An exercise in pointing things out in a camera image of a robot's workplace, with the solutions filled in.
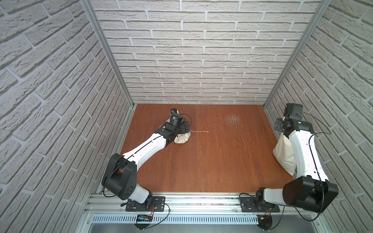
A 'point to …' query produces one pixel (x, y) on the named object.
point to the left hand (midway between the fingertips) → (180, 120)
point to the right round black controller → (265, 222)
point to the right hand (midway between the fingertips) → (281, 122)
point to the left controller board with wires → (144, 221)
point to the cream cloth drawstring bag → (182, 138)
